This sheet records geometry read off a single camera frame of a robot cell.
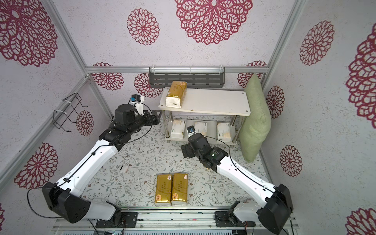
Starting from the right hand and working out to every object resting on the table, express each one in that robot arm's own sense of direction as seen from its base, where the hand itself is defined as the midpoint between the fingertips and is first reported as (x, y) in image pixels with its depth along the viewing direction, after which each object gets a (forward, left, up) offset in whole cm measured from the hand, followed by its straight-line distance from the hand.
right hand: (190, 141), depth 77 cm
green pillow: (+3, -33, +8) cm, 34 cm away
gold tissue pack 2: (-20, +5, -15) cm, 26 cm away
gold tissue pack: (-20, +14, -16) cm, 29 cm away
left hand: (+9, +18, +13) cm, 24 cm away
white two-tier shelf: (+19, -19, +11) cm, 29 cm away
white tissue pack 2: (+16, -21, -11) cm, 29 cm away
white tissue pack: (+18, +8, -11) cm, 23 cm away
